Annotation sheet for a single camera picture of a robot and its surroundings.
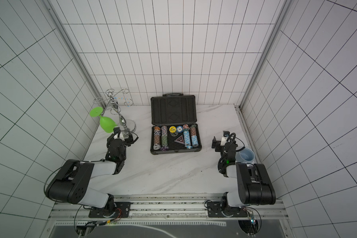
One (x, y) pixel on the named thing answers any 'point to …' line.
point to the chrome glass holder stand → (129, 126)
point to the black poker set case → (174, 109)
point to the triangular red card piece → (180, 140)
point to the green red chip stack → (194, 135)
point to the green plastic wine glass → (106, 123)
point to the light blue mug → (245, 155)
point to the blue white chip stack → (186, 135)
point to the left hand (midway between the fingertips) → (121, 134)
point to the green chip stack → (164, 135)
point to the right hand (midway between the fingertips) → (224, 135)
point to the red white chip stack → (157, 133)
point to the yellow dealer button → (172, 129)
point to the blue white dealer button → (179, 129)
